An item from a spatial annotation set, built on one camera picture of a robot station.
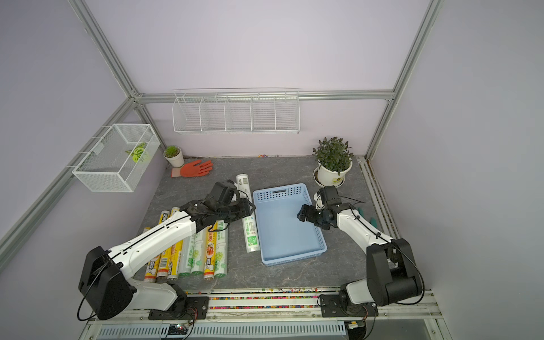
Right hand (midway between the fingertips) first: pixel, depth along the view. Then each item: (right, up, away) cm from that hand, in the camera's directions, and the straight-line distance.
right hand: (305, 216), depth 89 cm
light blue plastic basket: (-10, -10, +4) cm, 15 cm away
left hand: (-22, +4, -9) cm, 24 cm away
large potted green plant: (+14, +25, +6) cm, 29 cm away
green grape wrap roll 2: (-48, -15, -7) cm, 51 cm away
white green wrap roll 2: (-34, -12, -7) cm, 37 cm away
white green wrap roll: (-22, -3, -14) cm, 26 cm away
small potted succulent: (-68, +29, +23) cm, 77 cm away
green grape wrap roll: (-43, -13, -7) cm, 46 cm away
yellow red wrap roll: (-38, -13, -6) cm, 41 cm away
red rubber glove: (-60, +21, +25) cm, 69 cm away
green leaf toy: (-67, +27, -7) cm, 73 cm away
